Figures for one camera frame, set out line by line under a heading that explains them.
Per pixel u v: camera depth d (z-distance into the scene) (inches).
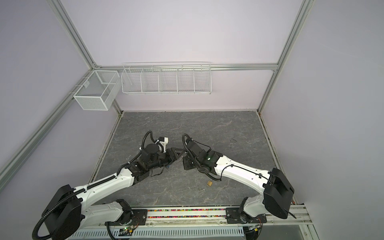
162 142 29.3
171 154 27.3
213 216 29.7
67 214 15.7
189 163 27.4
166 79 39.1
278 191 16.1
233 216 28.9
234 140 41.3
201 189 32.5
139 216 29.1
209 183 33.3
